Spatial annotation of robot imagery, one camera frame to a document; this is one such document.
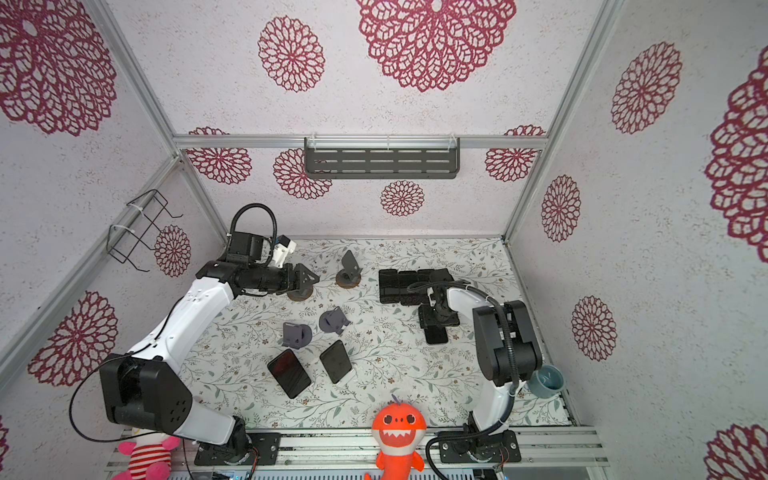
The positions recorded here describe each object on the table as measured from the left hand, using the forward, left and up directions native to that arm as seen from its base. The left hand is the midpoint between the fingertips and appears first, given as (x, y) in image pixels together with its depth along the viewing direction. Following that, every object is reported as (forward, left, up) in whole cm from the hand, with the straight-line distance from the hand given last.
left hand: (309, 285), depth 81 cm
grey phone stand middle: (-2, -5, -16) cm, 17 cm away
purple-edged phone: (+2, -36, +1) cm, 36 cm away
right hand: (+1, -37, -20) cm, 42 cm away
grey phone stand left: (-6, +6, -17) cm, 19 cm away
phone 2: (+19, -29, -22) cm, 41 cm away
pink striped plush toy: (-37, +34, -15) cm, 53 cm away
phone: (+14, -22, -21) cm, 34 cm away
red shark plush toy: (-33, -23, -12) cm, 42 cm away
